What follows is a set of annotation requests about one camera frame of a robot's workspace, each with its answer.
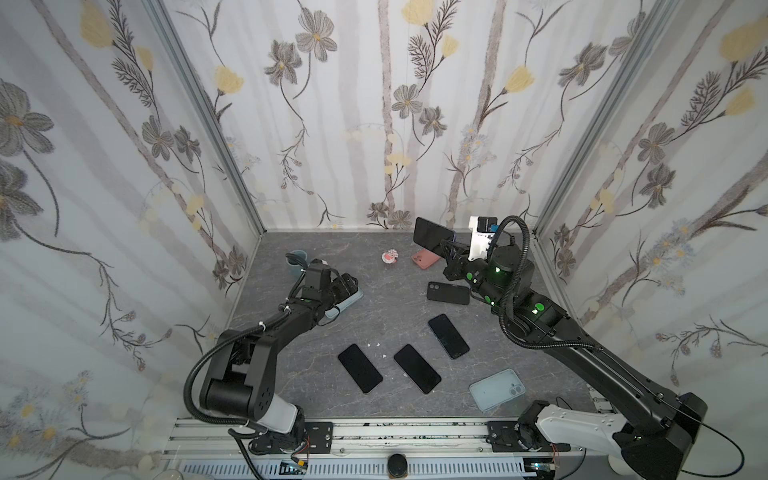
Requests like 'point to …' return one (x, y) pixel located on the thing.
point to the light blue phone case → (334, 312)
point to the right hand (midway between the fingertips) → (445, 235)
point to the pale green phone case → (496, 390)
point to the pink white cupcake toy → (390, 257)
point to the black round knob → (397, 465)
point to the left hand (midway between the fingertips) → (347, 277)
